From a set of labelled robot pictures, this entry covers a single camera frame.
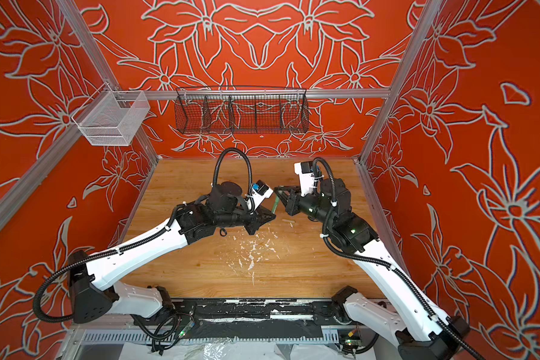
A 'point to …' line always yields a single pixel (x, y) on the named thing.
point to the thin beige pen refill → (288, 220)
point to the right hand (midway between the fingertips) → (275, 186)
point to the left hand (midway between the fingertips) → (274, 212)
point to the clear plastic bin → (112, 118)
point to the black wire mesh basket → (241, 110)
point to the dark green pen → (275, 204)
